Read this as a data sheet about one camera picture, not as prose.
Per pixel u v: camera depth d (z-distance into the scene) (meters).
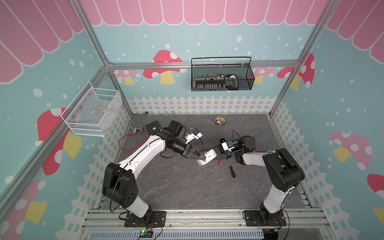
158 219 0.74
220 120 1.16
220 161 0.94
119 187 0.43
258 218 0.73
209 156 0.67
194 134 0.70
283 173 0.49
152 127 1.09
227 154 0.70
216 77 0.92
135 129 1.09
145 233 0.73
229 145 0.63
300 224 0.75
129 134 1.10
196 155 0.64
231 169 0.92
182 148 0.66
